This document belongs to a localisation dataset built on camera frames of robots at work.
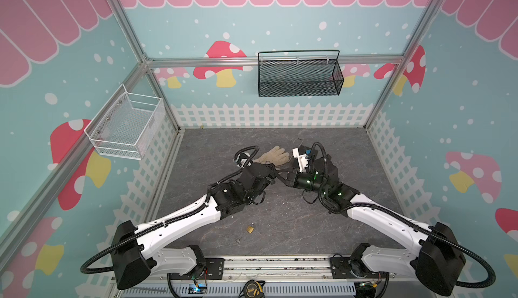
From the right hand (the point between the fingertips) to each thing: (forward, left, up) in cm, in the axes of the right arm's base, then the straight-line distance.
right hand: (272, 173), depth 71 cm
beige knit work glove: (+25, -4, -24) cm, 35 cm away
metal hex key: (+38, -19, -26) cm, 49 cm away
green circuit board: (-32, +27, -27) cm, 50 cm away
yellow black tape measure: (-32, +7, -22) cm, 40 cm away
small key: (-16, +14, -25) cm, 33 cm away
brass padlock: (-11, +9, -25) cm, 29 cm away
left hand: (+2, -1, -1) cm, 2 cm away
